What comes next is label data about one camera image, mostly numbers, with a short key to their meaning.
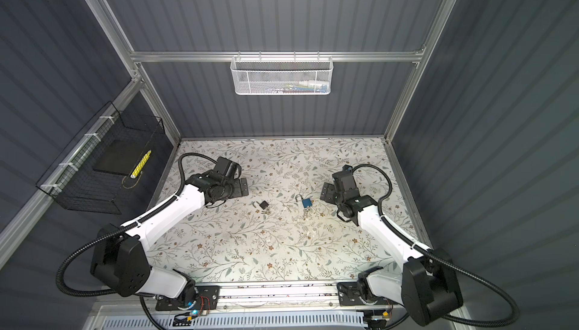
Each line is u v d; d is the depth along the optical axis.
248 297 0.75
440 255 0.42
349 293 0.74
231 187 0.79
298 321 0.77
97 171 0.72
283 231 0.89
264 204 0.96
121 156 0.75
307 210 0.94
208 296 0.73
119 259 0.43
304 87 0.91
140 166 0.74
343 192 0.64
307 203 0.97
